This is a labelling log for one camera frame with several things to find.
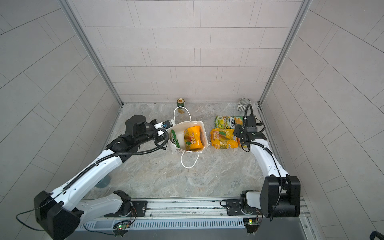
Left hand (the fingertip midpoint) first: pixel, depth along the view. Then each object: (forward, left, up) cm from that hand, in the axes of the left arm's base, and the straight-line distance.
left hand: (174, 122), depth 71 cm
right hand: (+6, -35, -15) cm, 38 cm away
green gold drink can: (+31, +1, -19) cm, 36 cm away
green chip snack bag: (+21, -40, -26) cm, 52 cm away
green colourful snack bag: (+18, -30, -25) cm, 43 cm away
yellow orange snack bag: (+1, -8, -16) cm, 18 cm away
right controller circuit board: (-38, -37, -28) cm, 60 cm away
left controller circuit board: (-40, +22, -24) cm, 51 cm away
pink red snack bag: (+1, -37, -25) cm, 44 cm away
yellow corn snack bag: (+4, -27, -23) cm, 36 cm away
